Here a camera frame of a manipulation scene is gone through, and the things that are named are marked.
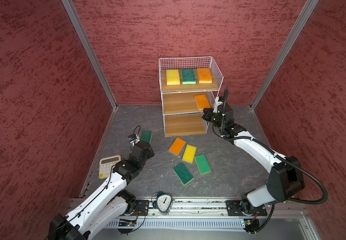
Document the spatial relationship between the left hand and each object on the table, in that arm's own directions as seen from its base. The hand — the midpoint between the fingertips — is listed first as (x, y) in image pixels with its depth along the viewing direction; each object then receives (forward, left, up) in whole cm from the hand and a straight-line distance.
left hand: (149, 149), depth 81 cm
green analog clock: (-25, -9, -10) cm, 28 cm away
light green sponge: (-3, -31, -12) cm, 34 cm away
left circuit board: (-32, +11, -16) cm, 38 cm away
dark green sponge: (+16, +6, -12) cm, 21 cm away
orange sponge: (+8, -16, -11) cm, 21 cm away
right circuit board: (-33, -53, -15) cm, 64 cm away
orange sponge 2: (+25, -30, +13) cm, 42 cm away
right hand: (+18, -29, +12) cm, 37 cm away
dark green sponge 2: (-9, -20, -13) cm, 26 cm away
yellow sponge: (+3, -24, -12) cm, 27 cm away
